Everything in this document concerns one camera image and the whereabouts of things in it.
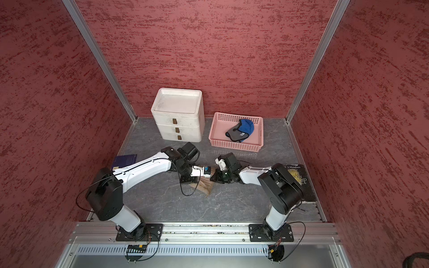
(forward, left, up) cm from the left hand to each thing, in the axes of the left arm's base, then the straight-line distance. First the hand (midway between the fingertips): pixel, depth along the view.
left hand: (193, 180), depth 82 cm
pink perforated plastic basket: (+47, -15, -7) cm, 50 cm away
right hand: (+2, -9, -6) cm, 11 cm away
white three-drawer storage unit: (+32, +9, +16) cm, 37 cm away
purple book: (+15, +44, -7) cm, 47 cm away
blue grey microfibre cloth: (+38, -29, -6) cm, 48 cm away
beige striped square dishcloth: (-3, -6, +1) cm, 7 cm away
